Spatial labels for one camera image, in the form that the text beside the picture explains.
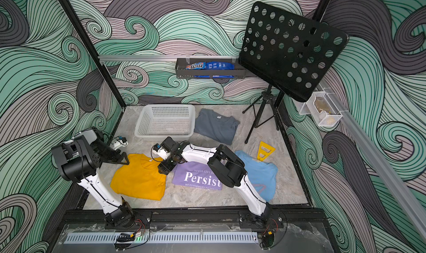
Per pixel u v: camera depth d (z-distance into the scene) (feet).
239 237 2.29
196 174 2.81
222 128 3.44
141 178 2.85
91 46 2.89
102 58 3.12
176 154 2.25
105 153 2.61
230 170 1.76
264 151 3.13
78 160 1.73
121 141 2.88
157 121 3.62
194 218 2.44
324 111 2.06
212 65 3.03
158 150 2.64
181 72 2.96
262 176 2.81
